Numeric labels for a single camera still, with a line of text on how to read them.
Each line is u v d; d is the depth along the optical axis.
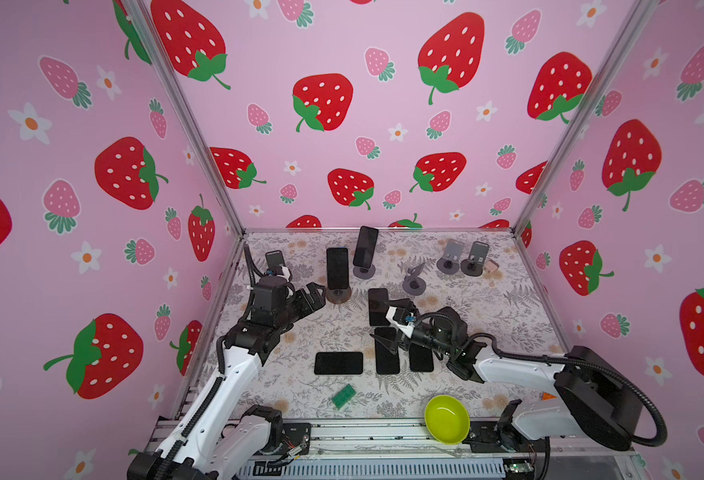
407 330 0.67
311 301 0.70
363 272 1.08
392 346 0.69
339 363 0.86
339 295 1.01
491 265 1.08
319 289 0.73
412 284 1.04
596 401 0.43
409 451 0.73
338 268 0.95
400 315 0.64
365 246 1.03
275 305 0.59
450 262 1.08
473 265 1.09
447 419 0.77
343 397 0.80
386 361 0.86
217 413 0.43
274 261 1.00
